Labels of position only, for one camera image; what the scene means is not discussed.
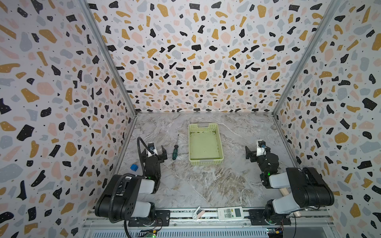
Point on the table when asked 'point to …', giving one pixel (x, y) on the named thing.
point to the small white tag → (198, 213)
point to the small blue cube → (134, 167)
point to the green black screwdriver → (175, 151)
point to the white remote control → (230, 213)
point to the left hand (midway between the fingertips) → (154, 147)
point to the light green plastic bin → (205, 146)
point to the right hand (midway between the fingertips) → (256, 145)
